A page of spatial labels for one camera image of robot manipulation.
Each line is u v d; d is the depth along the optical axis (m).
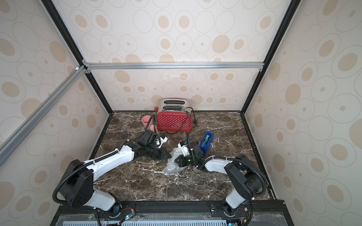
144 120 1.04
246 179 0.45
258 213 0.74
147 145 0.66
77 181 0.43
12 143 0.52
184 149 0.81
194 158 0.70
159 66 1.61
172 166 0.83
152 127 1.00
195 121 1.09
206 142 0.94
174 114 0.95
